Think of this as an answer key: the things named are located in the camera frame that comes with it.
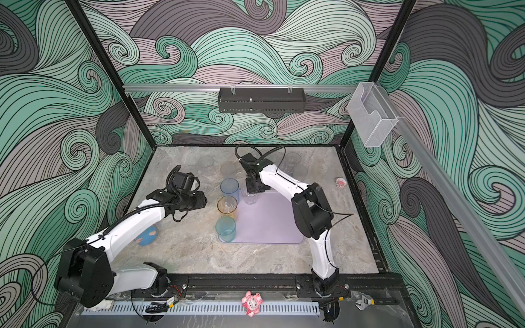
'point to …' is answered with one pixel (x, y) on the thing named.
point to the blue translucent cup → (230, 187)
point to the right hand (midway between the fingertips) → (256, 188)
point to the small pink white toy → (340, 182)
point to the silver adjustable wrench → (366, 301)
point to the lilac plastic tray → (271, 220)
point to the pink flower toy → (251, 302)
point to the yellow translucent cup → (227, 206)
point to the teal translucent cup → (225, 229)
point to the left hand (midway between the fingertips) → (204, 199)
